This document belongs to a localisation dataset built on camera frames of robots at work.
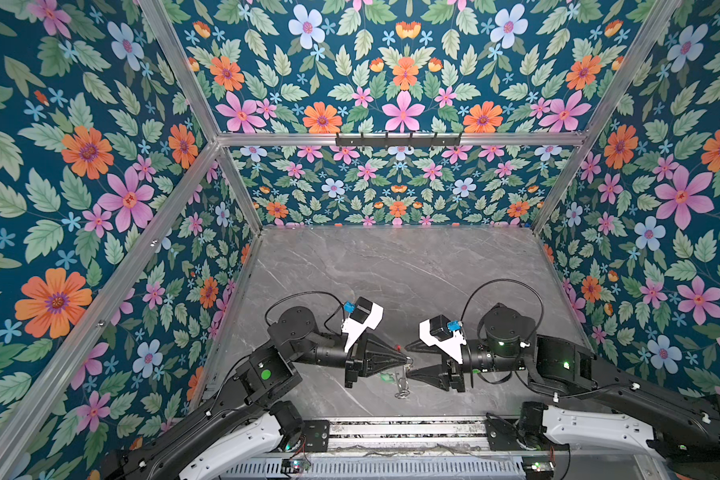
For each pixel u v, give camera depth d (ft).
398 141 3.06
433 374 1.61
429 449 2.37
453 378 1.55
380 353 1.62
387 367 1.68
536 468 2.31
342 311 1.53
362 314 1.51
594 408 1.50
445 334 1.48
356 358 1.52
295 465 2.31
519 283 1.28
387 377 1.70
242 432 1.88
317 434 2.42
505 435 2.41
